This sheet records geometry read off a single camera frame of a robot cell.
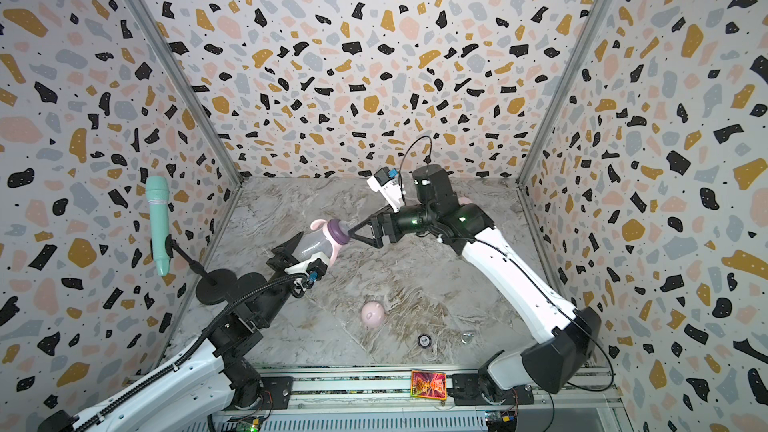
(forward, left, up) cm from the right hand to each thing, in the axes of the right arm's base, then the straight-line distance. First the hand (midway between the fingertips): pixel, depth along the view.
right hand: (367, 229), depth 64 cm
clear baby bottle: (-1, +13, -4) cm, 14 cm away
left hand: (+2, +14, -8) cm, 16 cm away
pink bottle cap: (-7, +1, -30) cm, 31 cm away
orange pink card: (-23, -14, -34) cm, 43 cm away
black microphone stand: (+1, +49, -31) cm, 58 cm away
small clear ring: (-12, -25, -33) cm, 43 cm away
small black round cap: (-12, -13, -35) cm, 39 cm away
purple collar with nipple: (+1, +7, -2) cm, 7 cm away
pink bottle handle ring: (-2, +8, -4) cm, 9 cm away
